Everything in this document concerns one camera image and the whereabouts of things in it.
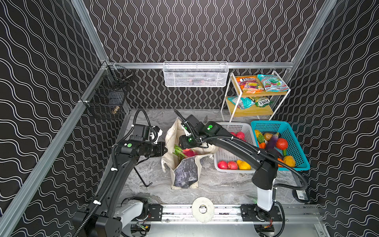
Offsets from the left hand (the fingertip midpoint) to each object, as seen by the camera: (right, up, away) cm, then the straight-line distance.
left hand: (170, 150), depth 74 cm
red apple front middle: (+34, -11, +12) cm, 38 cm away
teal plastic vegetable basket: (+74, -2, +17) cm, 76 cm away
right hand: (+6, +2, +5) cm, 8 cm away
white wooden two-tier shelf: (+47, +30, +10) cm, 56 cm away
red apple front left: (+29, -11, +12) cm, 33 cm away
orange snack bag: (+44, +35, +10) cm, 57 cm away
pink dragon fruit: (+9, -3, +13) cm, 16 cm away
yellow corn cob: (+56, +7, +27) cm, 63 cm away
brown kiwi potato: (+62, +5, +26) cm, 67 cm away
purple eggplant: (+63, +2, +22) cm, 67 cm away
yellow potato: (+69, -9, +14) cm, 71 cm away
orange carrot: (+57, +2, +24) cm, 62 cm away
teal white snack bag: (+47, +27, +27) cm, 60 cm away
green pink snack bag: (+57, +36, +10) cm, 68 cm away
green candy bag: (+59, +29, +27) cm, 71 cm away
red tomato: (+68, 0, +19) cm, 70 cm away
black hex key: (-15, -22, +10) cm, 28 cm away
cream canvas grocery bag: (+7, -5, -5) cm, 10 cm away
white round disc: (+17, -31, +3) cm, 36 cm away
